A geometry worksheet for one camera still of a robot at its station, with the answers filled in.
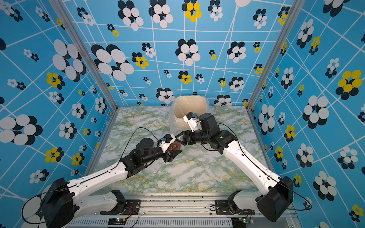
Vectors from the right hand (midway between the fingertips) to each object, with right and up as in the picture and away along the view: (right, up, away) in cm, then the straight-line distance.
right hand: (181, 136), depth 70 cm
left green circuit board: (-33, -44, +2) cm, 55 cm away
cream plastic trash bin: (+2, +19, +23) cm, 30 cm away
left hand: (-1, -4, +3) cm, 5 cm away
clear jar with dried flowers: (-3, -5, 0) cm, 6 cm away
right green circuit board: (+29, -43, 0) cm, 52 cm away
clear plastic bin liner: (-5, +4, +14) cm, 16 cm away
